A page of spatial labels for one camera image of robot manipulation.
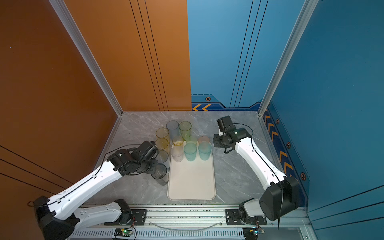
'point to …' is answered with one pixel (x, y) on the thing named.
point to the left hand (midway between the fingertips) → (155, 165)
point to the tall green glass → (185, 129)
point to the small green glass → (191, 139)
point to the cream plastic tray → (191, 173)
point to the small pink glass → (203, 138)
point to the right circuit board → (252, 233)
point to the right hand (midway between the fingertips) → (216, 141)
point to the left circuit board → (124, 232)
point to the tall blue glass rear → (173, 127)
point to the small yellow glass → (177, 140)
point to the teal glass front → (190, 150)
